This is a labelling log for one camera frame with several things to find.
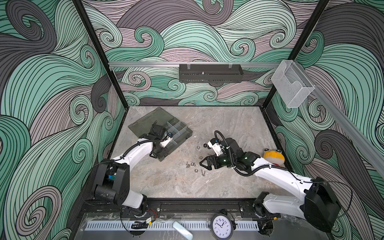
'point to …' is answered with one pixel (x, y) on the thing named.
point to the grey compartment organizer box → (179, 131)
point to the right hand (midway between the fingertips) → (204, 163)
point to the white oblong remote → (182, 230)
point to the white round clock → (221, 227)
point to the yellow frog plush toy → (274, 157)
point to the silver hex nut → (196, 170)
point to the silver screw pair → (202, 173)
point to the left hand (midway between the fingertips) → (160, 148)
